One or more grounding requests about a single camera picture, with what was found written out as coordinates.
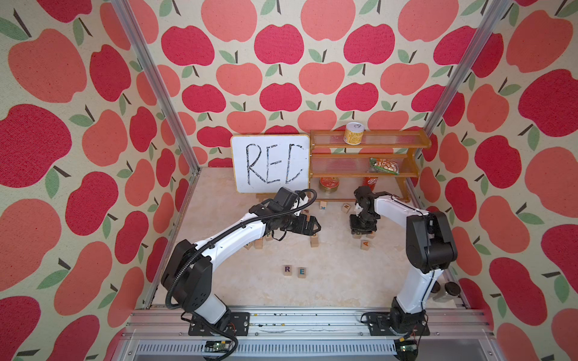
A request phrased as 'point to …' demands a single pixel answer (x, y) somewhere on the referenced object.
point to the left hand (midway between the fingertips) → (312, 231)
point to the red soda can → (370, 181)
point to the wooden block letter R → (287, 270)
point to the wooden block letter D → (357, 236)
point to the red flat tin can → (329, 184)
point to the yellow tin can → (354, 133)
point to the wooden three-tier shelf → (342, 162)
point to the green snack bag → (384, 165)
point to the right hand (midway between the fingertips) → (357, 234)
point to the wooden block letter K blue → (323, 204)
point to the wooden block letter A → (365, 244)
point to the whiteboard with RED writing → (266, 163)
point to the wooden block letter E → (302, 272)
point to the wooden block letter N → (345, 207)
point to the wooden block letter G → (314, 241)
